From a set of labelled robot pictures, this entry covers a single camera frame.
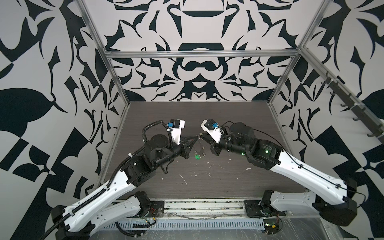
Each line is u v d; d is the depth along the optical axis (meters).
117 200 0.46
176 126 0.53
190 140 0.61
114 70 1.00
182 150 0.55
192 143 0.61
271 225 0.71
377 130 0.50
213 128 0.51
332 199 0.40
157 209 0.74
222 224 0.71
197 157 0.78
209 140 0.56
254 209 0.73
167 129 0.52
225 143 0.53
